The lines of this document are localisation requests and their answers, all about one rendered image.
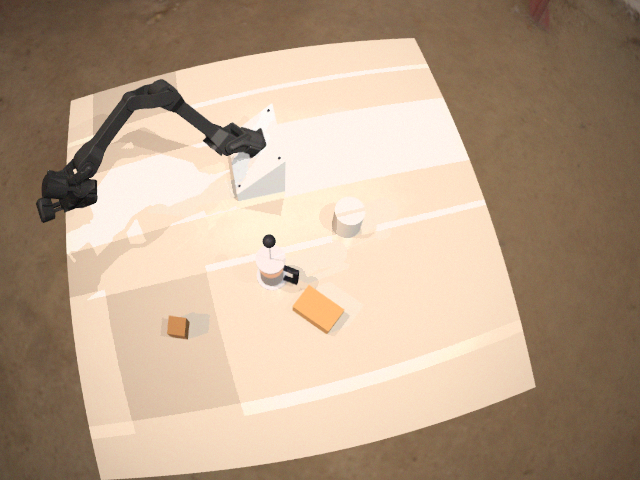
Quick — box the glass french press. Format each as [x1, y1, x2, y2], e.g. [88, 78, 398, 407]
[256, 234, 299, 290]

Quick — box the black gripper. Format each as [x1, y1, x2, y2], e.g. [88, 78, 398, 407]
[36, 194, 98, 223]

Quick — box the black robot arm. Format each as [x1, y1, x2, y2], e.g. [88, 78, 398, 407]
[42, 79, 267, 203]

